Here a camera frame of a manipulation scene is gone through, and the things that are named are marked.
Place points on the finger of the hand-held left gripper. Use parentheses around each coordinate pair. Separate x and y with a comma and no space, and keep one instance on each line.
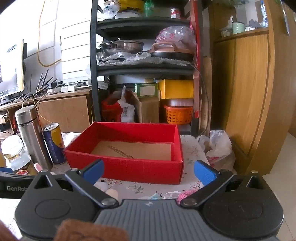
(5,170)

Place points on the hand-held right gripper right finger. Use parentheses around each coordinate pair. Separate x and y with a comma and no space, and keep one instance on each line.
(204,172)

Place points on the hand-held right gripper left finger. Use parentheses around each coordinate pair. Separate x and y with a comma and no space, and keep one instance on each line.
(94,170)

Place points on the pink knit hat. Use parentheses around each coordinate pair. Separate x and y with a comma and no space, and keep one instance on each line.
(187,193)

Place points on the beige plush toy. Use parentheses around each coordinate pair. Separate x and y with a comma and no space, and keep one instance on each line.
(112,194)

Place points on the white face mask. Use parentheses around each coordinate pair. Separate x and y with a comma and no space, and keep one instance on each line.
(171,194)

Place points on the red cardboard box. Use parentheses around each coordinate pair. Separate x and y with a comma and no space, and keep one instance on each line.
(138,171)

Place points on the blue face mask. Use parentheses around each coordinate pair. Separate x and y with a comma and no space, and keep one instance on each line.
(152,196)

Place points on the glass jar white lid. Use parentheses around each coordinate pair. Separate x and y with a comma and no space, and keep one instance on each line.
(16,157)

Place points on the floral tablecloth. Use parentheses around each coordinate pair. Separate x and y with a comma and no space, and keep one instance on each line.
(192,150)

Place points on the stainless steel thermos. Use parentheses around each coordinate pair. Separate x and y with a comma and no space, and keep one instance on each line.
(30,139)

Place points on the blue yellow drink can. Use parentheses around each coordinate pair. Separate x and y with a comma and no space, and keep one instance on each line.
(54,146)

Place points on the brown fuzzy cloth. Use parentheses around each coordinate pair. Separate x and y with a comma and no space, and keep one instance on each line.
(92,231)

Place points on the orange plastic basket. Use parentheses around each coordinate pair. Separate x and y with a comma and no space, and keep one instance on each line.
(178,114)

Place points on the red white plastic bag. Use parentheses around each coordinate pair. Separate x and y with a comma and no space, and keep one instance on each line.
(124,111)

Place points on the wooden television stand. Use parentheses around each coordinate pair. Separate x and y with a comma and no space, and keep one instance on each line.
(64,111)

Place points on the clear plastic container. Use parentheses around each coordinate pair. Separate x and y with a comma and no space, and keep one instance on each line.
(179,103)

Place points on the tall brown board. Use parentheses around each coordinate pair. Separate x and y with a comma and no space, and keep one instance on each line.
(207,92)

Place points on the brown cardboard box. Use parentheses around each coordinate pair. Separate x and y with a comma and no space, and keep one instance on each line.
(150,109)

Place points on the white power adapter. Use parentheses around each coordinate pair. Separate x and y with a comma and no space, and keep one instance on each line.
(68,88)

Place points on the white power strip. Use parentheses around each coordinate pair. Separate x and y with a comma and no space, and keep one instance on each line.
(98,83)

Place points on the yellow box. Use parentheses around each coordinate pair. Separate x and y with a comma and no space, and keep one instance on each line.
(178,89)

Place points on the wooden cabinet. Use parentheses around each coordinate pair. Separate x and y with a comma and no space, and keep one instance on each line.
(249,92)

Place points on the black router with antennas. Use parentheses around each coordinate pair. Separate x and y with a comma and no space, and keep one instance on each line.
(44,85)

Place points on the green box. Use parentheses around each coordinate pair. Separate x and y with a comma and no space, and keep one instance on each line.
(145,90)

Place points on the flat screen television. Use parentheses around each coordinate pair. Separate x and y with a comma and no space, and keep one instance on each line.
(9,69)

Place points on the black shelving rack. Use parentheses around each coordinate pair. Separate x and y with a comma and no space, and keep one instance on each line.
(93,69)

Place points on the bubble wrap sheet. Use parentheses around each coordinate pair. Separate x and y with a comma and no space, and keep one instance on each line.
(129,58)

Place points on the black frying pan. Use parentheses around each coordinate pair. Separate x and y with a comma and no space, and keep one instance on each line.
(175,56)

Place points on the steel pot with lid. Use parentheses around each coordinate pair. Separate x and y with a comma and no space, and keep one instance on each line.
(124,46)

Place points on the pink pan lid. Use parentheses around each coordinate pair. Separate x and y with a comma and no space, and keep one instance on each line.
(163,48)

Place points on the clear pink printed plastic bag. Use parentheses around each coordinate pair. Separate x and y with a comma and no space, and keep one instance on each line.
(175,34)

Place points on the white bowl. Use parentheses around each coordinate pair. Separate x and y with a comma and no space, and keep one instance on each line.
(127,15)

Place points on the red white jar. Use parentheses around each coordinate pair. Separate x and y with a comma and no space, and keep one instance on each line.
(175,13)

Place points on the crumpled white shelf bag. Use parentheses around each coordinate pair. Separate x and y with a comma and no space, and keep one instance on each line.
(111,9)

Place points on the green bottle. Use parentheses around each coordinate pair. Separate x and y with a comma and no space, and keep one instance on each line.
(149,8)

